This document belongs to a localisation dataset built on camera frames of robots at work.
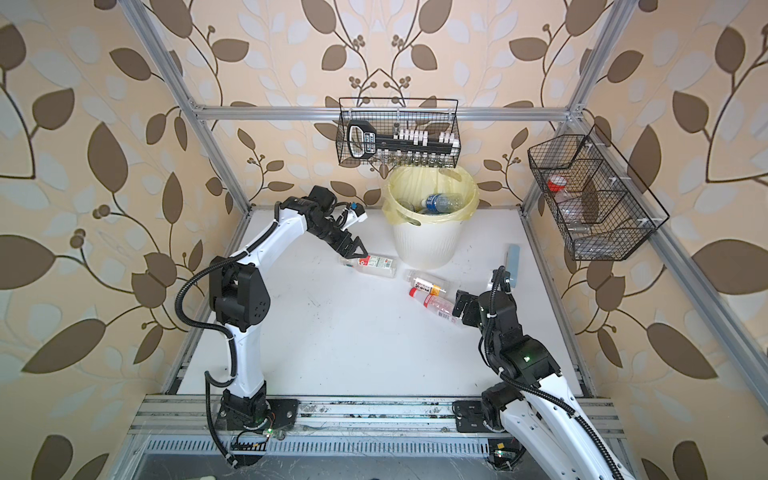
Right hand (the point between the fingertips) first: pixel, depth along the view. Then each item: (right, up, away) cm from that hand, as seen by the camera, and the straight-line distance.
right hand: (476, 300), depth 75 cm
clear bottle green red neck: (-26, +7, +21) cm, 34 cm away
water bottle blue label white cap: (-3, +28, +26) cm, 38 cm away
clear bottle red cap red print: (-7, -5, +13) cm, 16 cm away
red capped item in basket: (+23, +31, +5) cm, 39 cm away
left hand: (-32, +14, +14) cm, 38 cm away
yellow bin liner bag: (-13, +31, +29) cm, 45 cm away
